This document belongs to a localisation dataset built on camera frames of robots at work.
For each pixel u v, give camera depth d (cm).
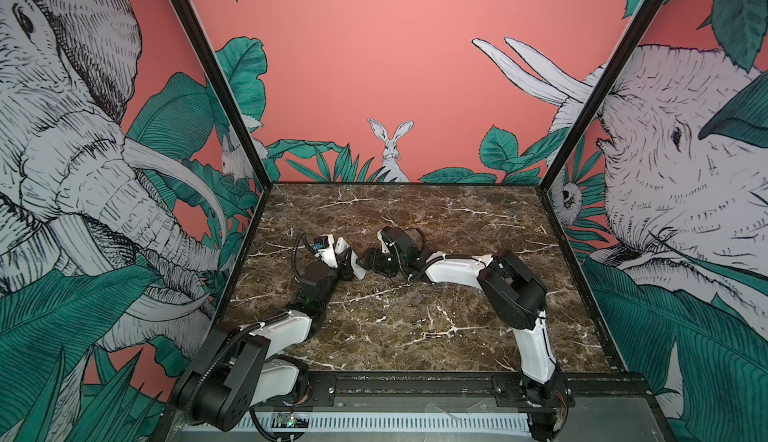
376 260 82
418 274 69
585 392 76
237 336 45
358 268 88
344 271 76
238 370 42
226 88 93
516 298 52
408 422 70
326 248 75
